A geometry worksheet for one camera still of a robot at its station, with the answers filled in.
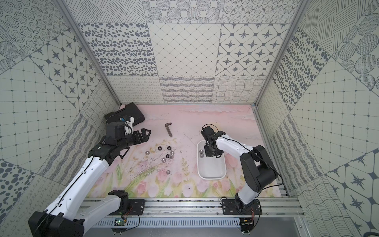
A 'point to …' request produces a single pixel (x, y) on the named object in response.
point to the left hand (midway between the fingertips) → (142, 130)
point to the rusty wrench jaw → (167, 126)
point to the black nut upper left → (160, 148)
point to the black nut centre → (167, 156)
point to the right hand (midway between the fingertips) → (214, 154)
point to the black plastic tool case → (131, 109)
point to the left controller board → (118, 221)
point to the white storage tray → (209, 168)
